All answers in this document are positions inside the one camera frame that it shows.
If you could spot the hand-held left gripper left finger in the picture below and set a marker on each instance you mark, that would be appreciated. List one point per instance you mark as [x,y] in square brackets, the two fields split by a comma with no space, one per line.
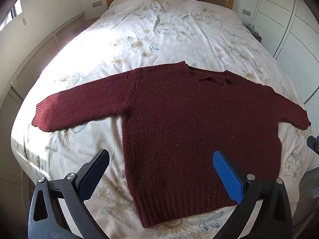
[92,176]

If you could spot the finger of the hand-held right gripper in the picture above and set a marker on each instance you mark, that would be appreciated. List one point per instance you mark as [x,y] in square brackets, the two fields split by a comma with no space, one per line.
[314,144]

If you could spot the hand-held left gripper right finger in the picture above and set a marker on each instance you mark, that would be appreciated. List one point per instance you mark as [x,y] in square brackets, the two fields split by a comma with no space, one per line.
[226,176]

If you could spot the dark red knit sweater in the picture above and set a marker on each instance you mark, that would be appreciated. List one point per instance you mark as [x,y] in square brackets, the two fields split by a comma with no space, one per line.
[187,129]

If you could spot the white wardrobe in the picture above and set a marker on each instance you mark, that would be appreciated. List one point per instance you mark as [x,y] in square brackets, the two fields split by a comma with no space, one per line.
[286,29]

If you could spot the wooden nightstand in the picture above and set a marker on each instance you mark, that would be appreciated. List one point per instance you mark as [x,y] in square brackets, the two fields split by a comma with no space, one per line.
[255,33]

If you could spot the beige window sill cabinet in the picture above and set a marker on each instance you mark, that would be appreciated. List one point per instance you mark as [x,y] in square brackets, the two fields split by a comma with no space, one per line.
[37,54]

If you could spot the white floral bedspread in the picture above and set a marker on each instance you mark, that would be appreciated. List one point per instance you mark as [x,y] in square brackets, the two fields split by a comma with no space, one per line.
[149,42]

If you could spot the window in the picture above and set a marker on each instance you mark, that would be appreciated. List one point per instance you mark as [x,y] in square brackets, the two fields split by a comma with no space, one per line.
[13,10]

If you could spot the beige wall socket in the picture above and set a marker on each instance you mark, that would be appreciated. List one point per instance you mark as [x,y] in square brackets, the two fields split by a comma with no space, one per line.
[246,12]
[97,3]

